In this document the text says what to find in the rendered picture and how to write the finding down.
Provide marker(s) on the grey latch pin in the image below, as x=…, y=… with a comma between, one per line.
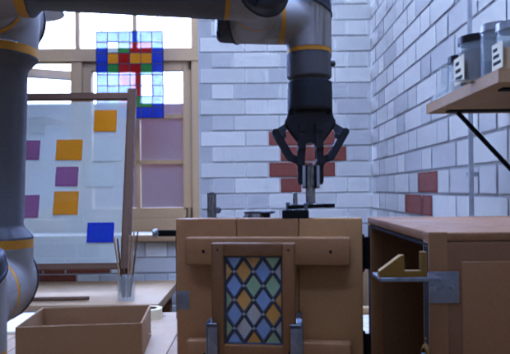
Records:
x=310, y=192

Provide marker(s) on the grey metal rack clip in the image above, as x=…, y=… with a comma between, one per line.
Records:
x=296, y=336
x=211, y=338

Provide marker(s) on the flat dark metal piece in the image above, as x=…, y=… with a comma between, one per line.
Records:
x=259, y=213

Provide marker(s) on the brown cardboard box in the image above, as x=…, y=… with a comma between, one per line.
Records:
x=82, y=336

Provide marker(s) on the oak display cupboard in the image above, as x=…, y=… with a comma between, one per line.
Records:
x=493, y=287

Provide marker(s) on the brown rod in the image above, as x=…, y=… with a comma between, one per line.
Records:
x=60, y=298

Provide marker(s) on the dark grey glass jar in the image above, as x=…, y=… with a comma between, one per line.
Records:
x=471, y=59

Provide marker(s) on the coloured stained-glass panel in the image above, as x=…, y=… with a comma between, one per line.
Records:
x=149, y=57

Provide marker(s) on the black latch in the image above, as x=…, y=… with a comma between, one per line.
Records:
x=294, y=213

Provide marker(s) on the grey metal cylinder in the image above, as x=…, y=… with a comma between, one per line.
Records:
x=212, y=205

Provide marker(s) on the wooden workbench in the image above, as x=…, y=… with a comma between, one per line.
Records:
x=104, y=292

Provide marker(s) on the white board with coloured squares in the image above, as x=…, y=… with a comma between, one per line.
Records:
x=73, y=177

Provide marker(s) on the white tape roll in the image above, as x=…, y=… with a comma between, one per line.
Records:
x=156, y=312

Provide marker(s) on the wooden stay on grey bar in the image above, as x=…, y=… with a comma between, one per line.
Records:
x=398, y=267

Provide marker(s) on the grey wall pipe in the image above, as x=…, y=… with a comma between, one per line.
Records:
x=471, y=132

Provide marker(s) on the wooden wall shelf, black brackets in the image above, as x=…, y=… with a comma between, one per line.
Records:
x=480, y=95

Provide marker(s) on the glass jar with sticks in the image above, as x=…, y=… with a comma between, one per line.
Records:
x=126, y=285

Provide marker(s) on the oak cupboard door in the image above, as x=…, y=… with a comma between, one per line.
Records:
x=325, y=301

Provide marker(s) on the oak-framed leaded-glass panel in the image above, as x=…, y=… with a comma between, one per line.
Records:
x=253, y=301

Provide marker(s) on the wooden-framed window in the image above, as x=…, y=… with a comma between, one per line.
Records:
x=166, y=177

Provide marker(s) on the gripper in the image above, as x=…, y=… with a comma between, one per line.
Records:
x=310, y=106

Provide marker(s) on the small clear glass jar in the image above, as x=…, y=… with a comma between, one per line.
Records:
x=443, y=82

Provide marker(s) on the grey metal hinge plate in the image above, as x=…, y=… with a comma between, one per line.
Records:
x=183, y=300

